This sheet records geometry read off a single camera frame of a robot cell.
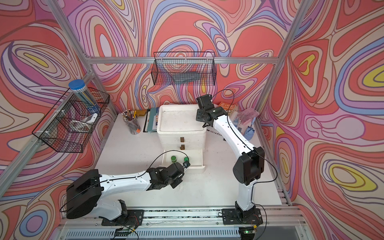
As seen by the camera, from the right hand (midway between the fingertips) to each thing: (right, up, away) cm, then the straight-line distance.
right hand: (204, 118), depth 86 cm
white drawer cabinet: (-15, -6, -6) cm, 17 cm away
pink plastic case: (+38, +5, +32) cm, 50 cm away
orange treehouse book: (+19, +10, +22) cm, 30 cm away
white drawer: (-5, -24, +7) cm, 25 cm away
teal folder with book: (-38, 0, +27) cm, 47 cm away
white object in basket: (-56, -1, -14) cm, 58 cm away
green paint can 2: (-11, -25, +5) cm, 28 cm away
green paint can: (-18, -25, +5) cm, 31 cm away
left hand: (-13, -32, -2) cm, 35 cm away
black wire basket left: (-69, -4, -13) cm, 70 cm away
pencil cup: (-49, +1, +13) cm, 50 cm away
